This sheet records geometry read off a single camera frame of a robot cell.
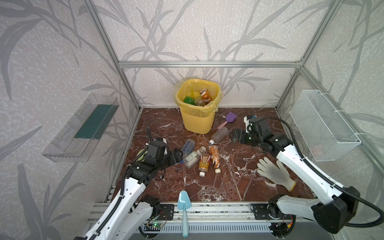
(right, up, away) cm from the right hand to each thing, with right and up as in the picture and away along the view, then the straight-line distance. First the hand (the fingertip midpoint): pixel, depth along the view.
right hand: (236, 129), depth 78 cm
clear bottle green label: (-24, -18, +9) cm, 31 cm away
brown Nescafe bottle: (-15, +21, +20) cm, 33 cm away
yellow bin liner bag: (-25, +27, +21) cm, 42 cm away
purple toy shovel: (+4, +7, +37) cm, 38 cm away
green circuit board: (-42, -47, -6) cm, 63 cm away
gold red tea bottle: (-17, -20, +8) cm, 27 cm away
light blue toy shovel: (-27, -38, -2) cm, 47 cm away
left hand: (-29, -11, -2) cm, 31 cm away
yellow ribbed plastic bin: (-20, +5, +6) cm, 22 cm away
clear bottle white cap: (-7, -6, +20) cm, 22 cm away
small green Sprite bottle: (-27, +18, +21) cm, 39 cm away
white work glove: (+27, -27, +7) cm, 39 cm away
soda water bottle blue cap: (-26, -12, +14) cm, 32 cm away
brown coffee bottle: (-11, -14, +12) cm, 22 cm away
